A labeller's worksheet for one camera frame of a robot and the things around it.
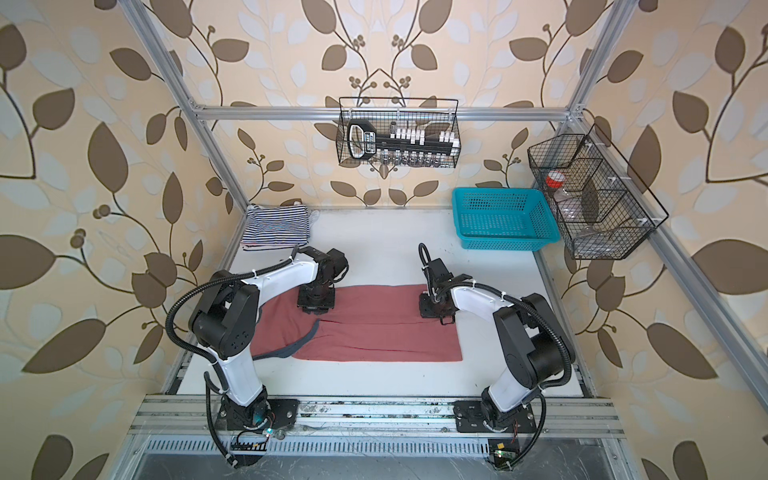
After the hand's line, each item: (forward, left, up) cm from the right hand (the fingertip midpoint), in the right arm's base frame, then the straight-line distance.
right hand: (428, 313), depth 92 cm
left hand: (+1, +32, +3) cm, 33 cm away
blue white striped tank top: (+34, +53, +5) cm, 63 cm away
